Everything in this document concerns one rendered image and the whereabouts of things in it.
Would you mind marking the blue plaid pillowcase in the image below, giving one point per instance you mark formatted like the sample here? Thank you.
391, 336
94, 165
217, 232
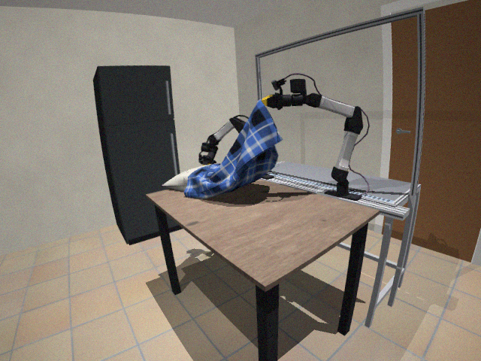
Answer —
251, 157

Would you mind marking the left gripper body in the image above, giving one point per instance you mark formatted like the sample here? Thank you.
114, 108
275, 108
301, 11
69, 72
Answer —
273, 102

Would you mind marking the grey slotted metal rail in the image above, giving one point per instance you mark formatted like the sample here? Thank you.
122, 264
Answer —
398, 212

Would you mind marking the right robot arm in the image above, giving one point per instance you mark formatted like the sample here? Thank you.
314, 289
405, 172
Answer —
217, 137

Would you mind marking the grey metal top beam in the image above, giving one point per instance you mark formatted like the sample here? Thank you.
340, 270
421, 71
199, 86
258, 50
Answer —
358, 26

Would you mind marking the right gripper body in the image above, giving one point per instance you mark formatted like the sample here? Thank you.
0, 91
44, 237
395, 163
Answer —
209, 159

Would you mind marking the white pillow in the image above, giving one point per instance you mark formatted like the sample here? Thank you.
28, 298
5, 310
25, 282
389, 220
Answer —
179, 182

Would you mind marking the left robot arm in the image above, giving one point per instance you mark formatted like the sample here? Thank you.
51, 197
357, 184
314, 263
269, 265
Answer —
354, 126

